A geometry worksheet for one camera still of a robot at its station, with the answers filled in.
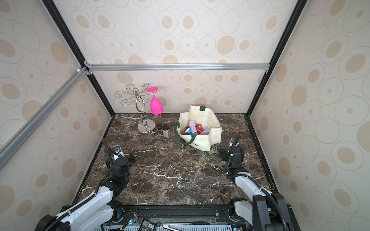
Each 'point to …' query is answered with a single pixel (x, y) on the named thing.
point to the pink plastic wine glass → (156, 106)
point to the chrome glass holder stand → (145, 125)
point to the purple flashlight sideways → (206, 131)
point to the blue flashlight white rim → (189, 131)
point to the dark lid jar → (159, 129)
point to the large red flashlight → (199, 127)
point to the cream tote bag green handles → (205, 116)
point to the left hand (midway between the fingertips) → (125, 151)
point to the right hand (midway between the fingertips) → (236, 149)
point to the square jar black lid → (166, 133)
